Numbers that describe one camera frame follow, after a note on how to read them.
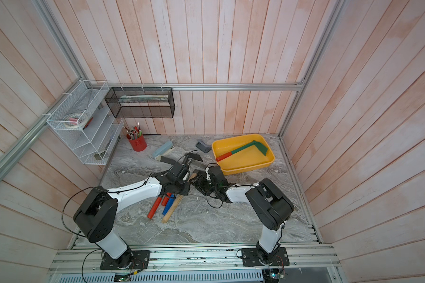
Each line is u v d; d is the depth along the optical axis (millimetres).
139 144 1073
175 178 699
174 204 797
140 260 730
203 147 1128
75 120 741
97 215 450
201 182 816
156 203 880
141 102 882
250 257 728
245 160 1086
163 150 1075
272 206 492
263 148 1083
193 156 1075
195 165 1038
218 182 730
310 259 1831
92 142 780
